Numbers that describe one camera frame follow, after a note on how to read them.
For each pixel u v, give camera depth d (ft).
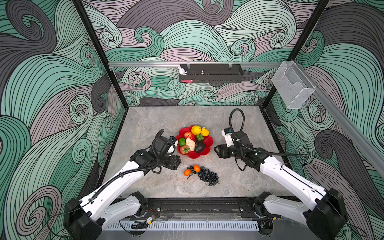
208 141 3.12
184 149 2.86
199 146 3.02
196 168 2.67
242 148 1.93
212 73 3.10
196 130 3.20
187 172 2.72
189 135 3.12
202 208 2.45
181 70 2.80
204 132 3.17
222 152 2.25
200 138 3.12
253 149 1.84
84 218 1.21
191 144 2.98
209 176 2.64
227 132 2.43
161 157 2.06
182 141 3.07
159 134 2.06
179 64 2.95
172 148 2.00
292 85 2.55
